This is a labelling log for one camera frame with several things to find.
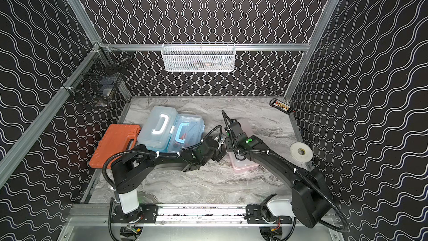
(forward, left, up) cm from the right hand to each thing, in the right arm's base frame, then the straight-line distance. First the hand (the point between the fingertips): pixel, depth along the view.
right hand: (232, 141), depth 86 cm
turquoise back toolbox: (+8, +40, +2) cm, 41 cm away
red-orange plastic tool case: (+5, +64, -5) cm, 65 cm away
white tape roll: (+3, -37, -11) cm, 38 cm away
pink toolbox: (-12, -3, -2) cm, 12 cm away
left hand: (+2, +7, -2) cm, 7 cm away
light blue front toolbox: (+9, +24, -2) cm, 25 cm away
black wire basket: (+29, +75, +18) cm, 83 cm away
